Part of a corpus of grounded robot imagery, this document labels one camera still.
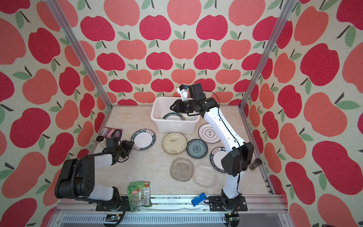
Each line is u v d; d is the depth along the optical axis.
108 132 1.01
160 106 1.07
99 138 0.88
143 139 1.01
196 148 0.96
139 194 0.77
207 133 1.04
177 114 1.09
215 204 0.73
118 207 0.72
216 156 0.92
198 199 0.74
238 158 0.46
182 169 0.86
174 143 0.97
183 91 0.70
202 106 0.55
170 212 0.73
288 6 0.69
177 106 0.67
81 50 0.87
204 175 0.84
